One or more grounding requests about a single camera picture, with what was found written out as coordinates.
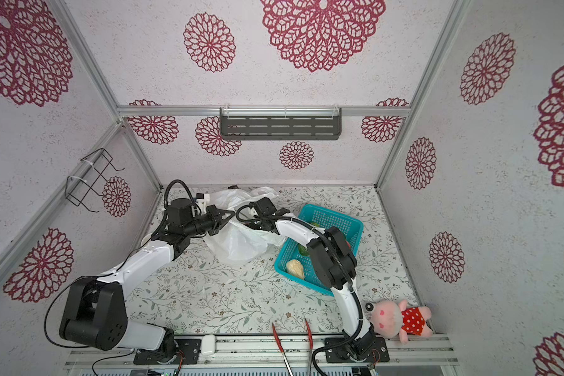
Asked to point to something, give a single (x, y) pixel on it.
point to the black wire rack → (90, 170)
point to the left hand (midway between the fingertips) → (236, 213)
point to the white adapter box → (208, 345)
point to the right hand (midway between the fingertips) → (250, 230)
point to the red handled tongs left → (281, 347)
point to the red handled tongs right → (311, 344)
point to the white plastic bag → (237, 242)
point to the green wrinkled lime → (303, 250)
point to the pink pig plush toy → (389, 319)
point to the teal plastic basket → (323, 218)
